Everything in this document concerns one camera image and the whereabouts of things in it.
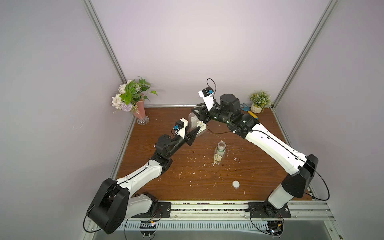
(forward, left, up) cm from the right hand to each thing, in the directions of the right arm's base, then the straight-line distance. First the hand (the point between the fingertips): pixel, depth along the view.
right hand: (194, 104), depth 67 cm
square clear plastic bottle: (-6, 0, -5) cm, 8 cm away
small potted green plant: (+33, -45, -27) cm, 62 cm away
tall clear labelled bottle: (-11, -13, -24) cm, 30 cm away
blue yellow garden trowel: (+36, -39, -40) cm, 66 cm away
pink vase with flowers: (+14, +38, -7) cm, 41 cm away
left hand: (-4, -1, -10) cm, 11 cm away
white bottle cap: (-23, -22, -40) cm, 51 cm away
